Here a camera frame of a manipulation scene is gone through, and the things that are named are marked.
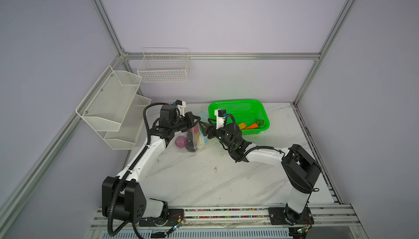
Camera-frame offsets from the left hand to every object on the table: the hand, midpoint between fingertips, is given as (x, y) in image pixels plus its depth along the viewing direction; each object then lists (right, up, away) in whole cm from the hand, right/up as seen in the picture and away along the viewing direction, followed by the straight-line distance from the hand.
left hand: (200, 118), depth 79 cm
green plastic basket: (+32, +3, +36) cm, 48 cm away
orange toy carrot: (+33, -5, +26) cm, 42 cm away
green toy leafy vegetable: (+37, -3, +25) cm, 45 cm away
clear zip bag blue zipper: (0, +2, +7) cm, 8 cm away
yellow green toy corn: (+25, -5, +25) cm, 35 cm away
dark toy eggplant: (-8, -16, +14) cm, 22 cm away
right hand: (0, -1, +1) cm, 2 cm away
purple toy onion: (-13, -14, +15) cm, 24 cm away
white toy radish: (-2, -12, +8) cm, 14 cm away
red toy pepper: (-3, -5, -2) cm, 6 cm away
